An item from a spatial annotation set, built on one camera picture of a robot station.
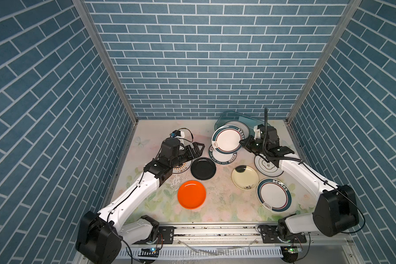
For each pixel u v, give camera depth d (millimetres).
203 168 997
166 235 740
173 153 589
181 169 956
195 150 680
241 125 1165
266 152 635
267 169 961
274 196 852
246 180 921
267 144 642
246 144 738
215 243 732
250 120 1116
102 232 380
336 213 417
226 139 894
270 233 737
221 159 992
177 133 698
